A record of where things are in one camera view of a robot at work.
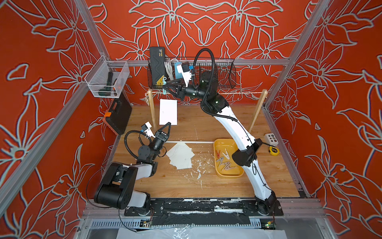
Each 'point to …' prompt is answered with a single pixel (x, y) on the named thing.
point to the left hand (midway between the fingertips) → (171, 124)
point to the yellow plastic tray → (221, 144)
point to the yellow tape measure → (273, 151)
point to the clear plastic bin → (107, 78)
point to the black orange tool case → (118, 115)
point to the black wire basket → (225, 70)
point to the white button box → (270, 139)
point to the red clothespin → (218, 154)
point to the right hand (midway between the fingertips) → (161, 85)
